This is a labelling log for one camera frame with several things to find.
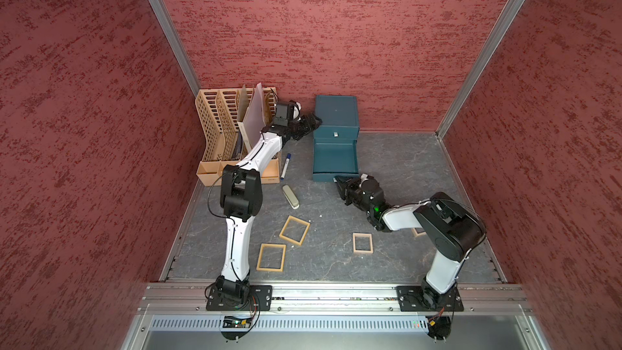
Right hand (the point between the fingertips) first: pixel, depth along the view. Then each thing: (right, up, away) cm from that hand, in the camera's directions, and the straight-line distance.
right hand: (332, 181), depth 91 cm
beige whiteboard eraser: (-16, -7, +4) cm, 18 cm away
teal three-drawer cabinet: (+2, +17, +5) cm, 17 cm away
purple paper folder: (-30, +23, -1) cm, 37 cm away
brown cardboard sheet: (-36, +31, +4) cm, 47 cm away
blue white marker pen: (-20, +5, +16) cm, 26 cm away
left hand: (-6, +21, +6) cm, 23 cm away
